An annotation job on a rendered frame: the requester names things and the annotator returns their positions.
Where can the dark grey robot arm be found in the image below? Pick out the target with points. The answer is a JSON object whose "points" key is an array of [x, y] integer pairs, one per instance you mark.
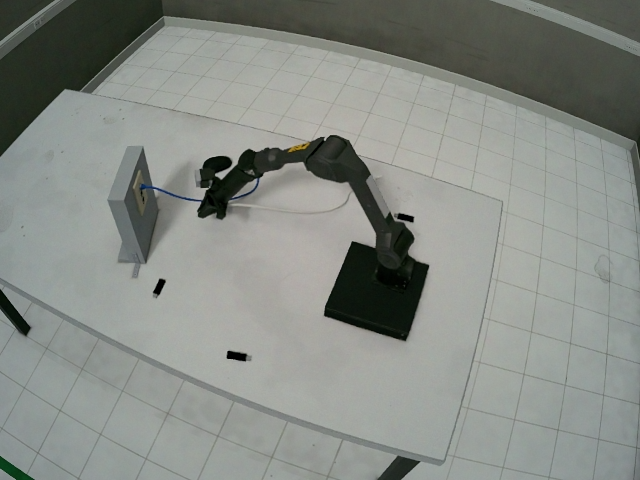
{"points": [[332, 160]]}

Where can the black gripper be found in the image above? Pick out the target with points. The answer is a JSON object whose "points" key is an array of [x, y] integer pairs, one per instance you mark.
{"points": [[220, 198]]}

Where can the beige wall plate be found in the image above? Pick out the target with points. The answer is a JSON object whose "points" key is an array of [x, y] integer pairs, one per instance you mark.
{"points": [[137, 193]]}

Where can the black usb flash drive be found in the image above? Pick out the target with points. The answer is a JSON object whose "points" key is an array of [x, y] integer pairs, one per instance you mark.
{"points": [[158, 288], [238, 356], [404, 217]]}

